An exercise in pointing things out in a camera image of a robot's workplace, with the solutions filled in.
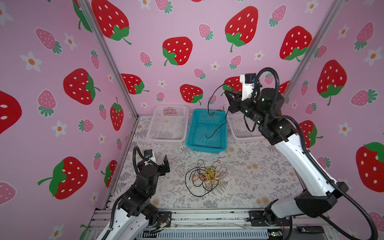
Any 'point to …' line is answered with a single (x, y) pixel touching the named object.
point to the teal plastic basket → (207, 131)
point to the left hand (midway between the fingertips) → (157, 157)
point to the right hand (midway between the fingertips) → (224, 90)
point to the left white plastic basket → (167, 123)
